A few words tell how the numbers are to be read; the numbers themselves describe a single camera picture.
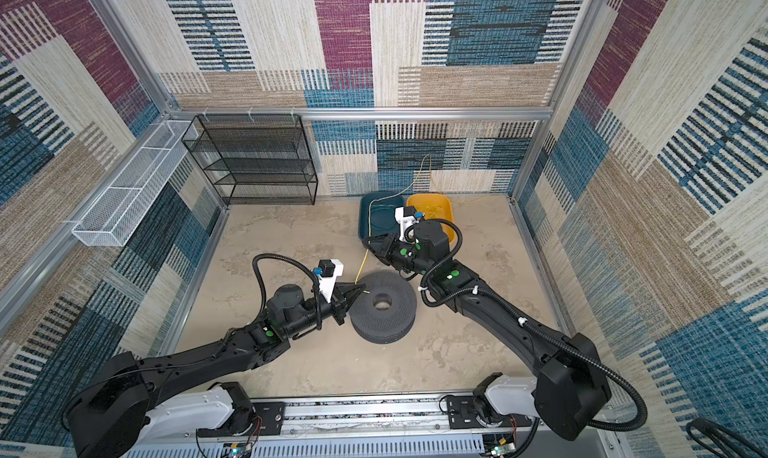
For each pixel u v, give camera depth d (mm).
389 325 849
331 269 650
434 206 1154
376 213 1188
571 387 403
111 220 703
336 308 650
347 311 714
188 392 496
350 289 709
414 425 729
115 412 404
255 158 1101
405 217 698
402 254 645
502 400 621
